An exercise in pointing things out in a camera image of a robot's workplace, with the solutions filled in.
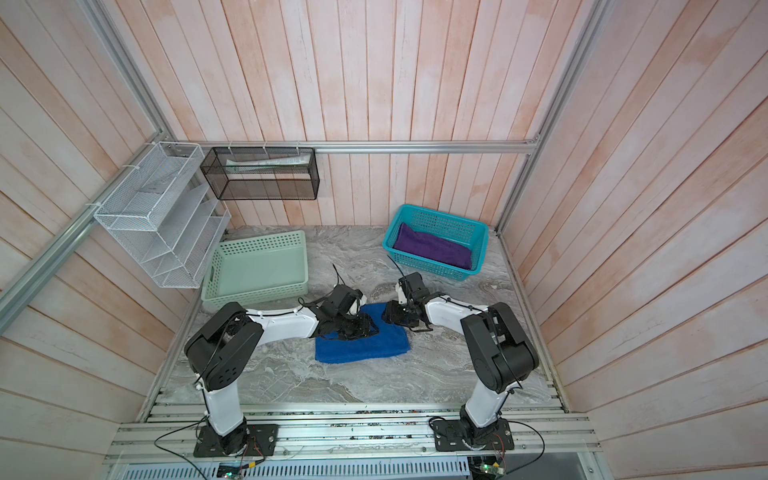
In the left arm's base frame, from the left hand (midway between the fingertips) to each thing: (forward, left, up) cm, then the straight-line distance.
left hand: (374, 337), depth 90 cm
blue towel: (0, -5, 0) cm, 5 cm away
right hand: (+8, -4, -1) cm, 9 cm away
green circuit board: (-33, -28, -2) cm, 43 cm away
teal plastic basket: (+40, -36, +4) cm, 54 cm away
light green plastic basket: (+27, +43, -1) cm, 51 cm away
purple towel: (+34, -25, +2) cm, 42 cm away
